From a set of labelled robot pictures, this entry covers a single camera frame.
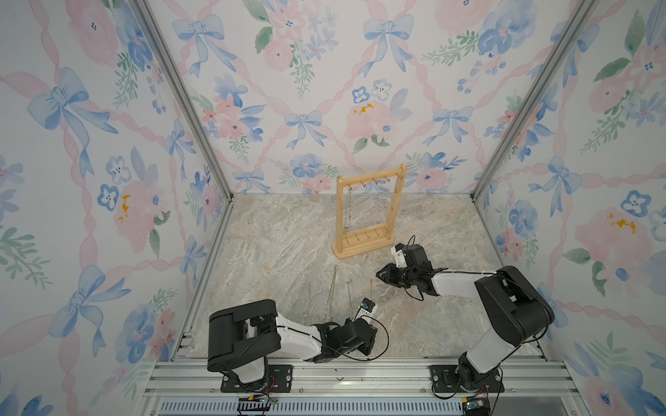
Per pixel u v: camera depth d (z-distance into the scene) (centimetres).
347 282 93
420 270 76
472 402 73
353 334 62
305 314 86
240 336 46
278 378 74
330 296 90
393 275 84
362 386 73
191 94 88
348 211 116
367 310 73
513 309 47
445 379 73
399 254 88
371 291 92
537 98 86
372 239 101
